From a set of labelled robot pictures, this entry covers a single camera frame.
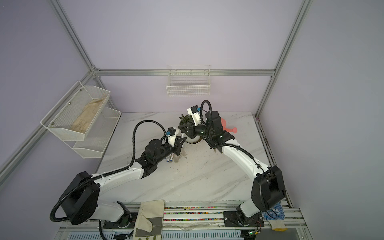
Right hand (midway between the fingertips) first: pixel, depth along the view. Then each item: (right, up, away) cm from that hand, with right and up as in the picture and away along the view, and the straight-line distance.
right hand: (179, 126), depth 73 cm
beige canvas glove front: (-15, -47, -1) cm, 49 cm away
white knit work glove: (-5, -20, +23) cm, 31 cm away
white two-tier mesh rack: (-55, -10, +17) cm, 59 cm away
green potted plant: (+2, +5, +20) cm, 21 cm away
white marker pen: (+1, -4, +2) cm, 5 cm away
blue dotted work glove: (+49, -46, +2) cm, 67 cm away
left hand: (+2, -6, +6) cm, 8 cm away
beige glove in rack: (-51, +2, +2) cm, 51 cm away
